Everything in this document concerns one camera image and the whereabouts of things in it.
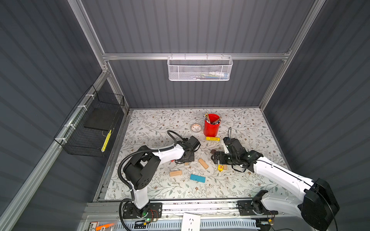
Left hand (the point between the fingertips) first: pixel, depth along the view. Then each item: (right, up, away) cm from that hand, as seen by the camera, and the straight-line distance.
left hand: (189, 158), depth 92 cm
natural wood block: (-2, -3, -3) cm, 4 cm away
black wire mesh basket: (-52, +19, -20) cm, 59 cm away
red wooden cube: (-7, +7, -32) cm, 34 cm away
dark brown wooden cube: (+16, +4, +3) cm, 17 cm away
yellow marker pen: (+17, +12, +8) cm, 22 cm away
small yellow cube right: (+19, -4, -5) cm, 20 cm away
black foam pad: (-49, +26, -14) cm, 57 cm away
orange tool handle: (-44, -27, -24) cm, 57 cm away
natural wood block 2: (-8, -7, -7) cm, 13 cm away
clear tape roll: (+5, +20, +16) cm, 26 cm away
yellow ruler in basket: (-41, +14, -23) cm, 49 cm away
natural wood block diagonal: (+9, -3, -1) cm, 10 cm away
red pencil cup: (+16, +18, +10) cm, 26 cm away
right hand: (+17, +2, -9) cm, 19 cm away
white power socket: (0, -24, -25) cm, 35 cm away
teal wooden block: (+5, -9, -9) cm, 14 cm away
